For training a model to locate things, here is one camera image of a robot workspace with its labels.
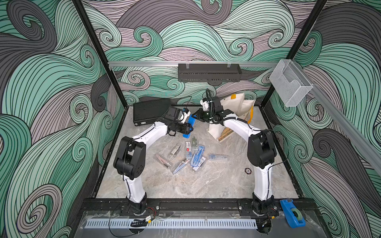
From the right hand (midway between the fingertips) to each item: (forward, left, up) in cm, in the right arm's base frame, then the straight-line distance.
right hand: (190, 116), depth 91 cm
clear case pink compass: (-22, +17, -16) cm, 32 cm away
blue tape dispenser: (-51, -47, -12) cm, 70 cm away
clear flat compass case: (-20, -18, -16) cm, 31 cm away
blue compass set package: (-19, -5, -15) cm, 25 cm away
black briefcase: (+18, +34, -14) cm, 41 cm away
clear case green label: (-11, -3, -14) cm, 18 cm away
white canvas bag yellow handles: (+10, -37, -5) cm, 39 cm away
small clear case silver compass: (-16, +10, -15) cm, 24 cm away
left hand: (-5, +1, -3) cm, 6 cm away
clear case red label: (-15, +1, -15) cm, 21 cm away
